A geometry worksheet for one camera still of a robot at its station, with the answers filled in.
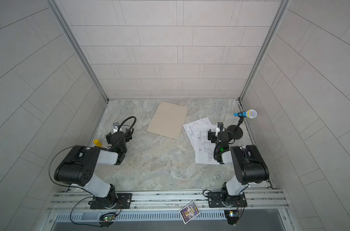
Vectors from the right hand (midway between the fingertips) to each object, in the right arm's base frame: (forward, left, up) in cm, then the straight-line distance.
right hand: (217, 128), depth 94 cm
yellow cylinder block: (-6, +76, +2) cm, 77 cm away
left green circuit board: (-44, +60, 0) cm, 74 cm away
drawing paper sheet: (+1, +13, -5) cm, 14 cm away
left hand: (+3, +62, +4) cm, 62 cm away
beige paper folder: (+11, +33, -2) cm, 35 cm away
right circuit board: (-47, +2, -6) cm, 47 cm away
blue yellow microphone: (-5, -14, +19) cm, 24 cm away
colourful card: (-44, +23, -3) cm, 50 cm away
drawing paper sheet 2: (-11, +10, -4) cm, 16 cm away
